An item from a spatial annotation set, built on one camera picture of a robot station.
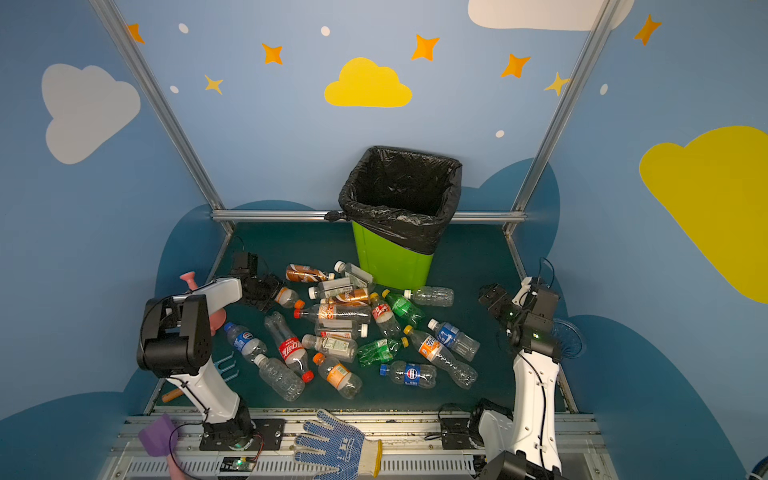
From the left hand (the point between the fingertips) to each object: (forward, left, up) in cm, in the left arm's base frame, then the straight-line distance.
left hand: (286, 288), depth 99 cm
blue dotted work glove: (-45, -24, -2) cm, 51 cm away
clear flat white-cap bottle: (+1, -14, -1) cm, 15 cm away
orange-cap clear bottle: (-2, 0, -2) cm, 3 cm away
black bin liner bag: (+27, -39, +18) cm, 51 cm away
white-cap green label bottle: (-22, -21, +2) cm, 30 cm away
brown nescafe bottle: (+5, -5, +1) cm, 7 cm away
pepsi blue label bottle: (-28, -41, +1) cm, 49 cm away
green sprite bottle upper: (-8, -40, +1) cm, 41 cm away
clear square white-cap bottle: (+7, -22, 0) cm, 23 cm away
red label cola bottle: (-22, -7, +3) cm, 24 cm away
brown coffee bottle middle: (-4, -24, +1) cm, 24 cm away
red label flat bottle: (-16, -21, +3) cm, 26 cm away
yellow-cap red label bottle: (-9, -33, -3) cm, 35 cm away
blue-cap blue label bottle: (-19, -56, +1) cm, 60 cm away
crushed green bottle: (-21, -32, -1) cm, 38 cm away
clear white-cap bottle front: (-30, -5, +2) cm, 30 cm away
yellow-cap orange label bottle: (-21, -47, +2) cm, 51 cm away
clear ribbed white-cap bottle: (-3, -48, +2) cm, 48 cm away
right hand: (-11, -63, +16) cm, 66 cm away
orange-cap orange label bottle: (-29, -22, +2) cm, 37 cm away
